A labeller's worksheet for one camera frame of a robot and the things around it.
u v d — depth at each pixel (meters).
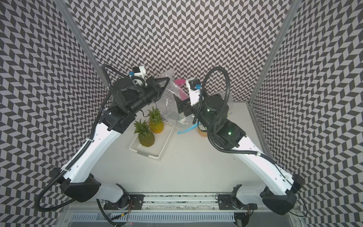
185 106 0.48
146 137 0.85
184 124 0.72
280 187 0.37
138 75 0.52
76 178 0.38
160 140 0.96
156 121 0.89
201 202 0.75
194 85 0.43
